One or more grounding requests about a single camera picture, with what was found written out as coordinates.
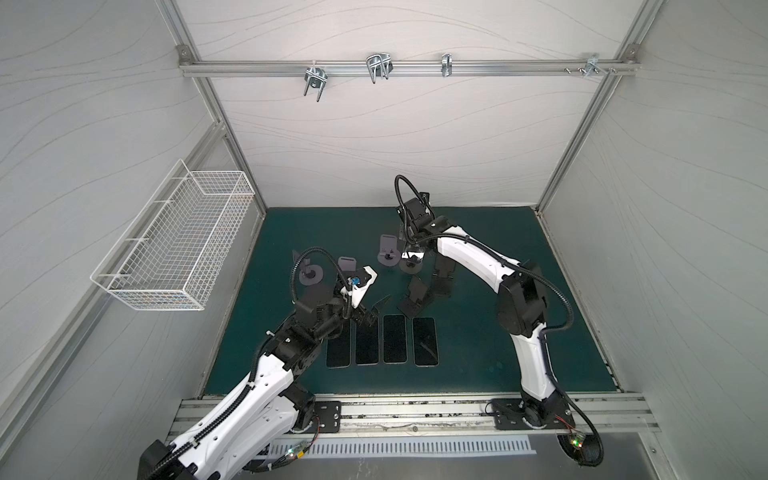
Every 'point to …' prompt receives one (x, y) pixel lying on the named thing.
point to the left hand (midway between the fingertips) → (379, 278)
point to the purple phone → (367, 343)
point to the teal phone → (425, 346)
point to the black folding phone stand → (417, 298)
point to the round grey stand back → (410, 265)
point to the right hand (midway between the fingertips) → (422, 219)
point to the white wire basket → (177, 252)
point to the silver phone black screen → (338, 350)
